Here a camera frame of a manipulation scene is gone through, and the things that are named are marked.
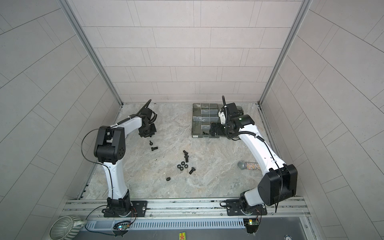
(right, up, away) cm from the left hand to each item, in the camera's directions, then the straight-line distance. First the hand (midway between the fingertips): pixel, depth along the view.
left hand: (156, 130), depth 102 cm
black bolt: (+26, -21, -19) cm, 38 cm away
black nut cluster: (+20, -18, -16) cm, 31 cm away
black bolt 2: (+2, -10, -11) cm, 15 cm away
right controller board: (+54, -40, -34) cm, 76 cm away
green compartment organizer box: (+32, +10, +1) cm, 34 cm away
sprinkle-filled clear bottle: (+59, -18, -20) cm, 64 cm away
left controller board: (-4, -39, -38) cm, 54 cm away
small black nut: (+13, -24, -22) cm, 35 cm away
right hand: (+39, +2, -22) cm, 45 cm away
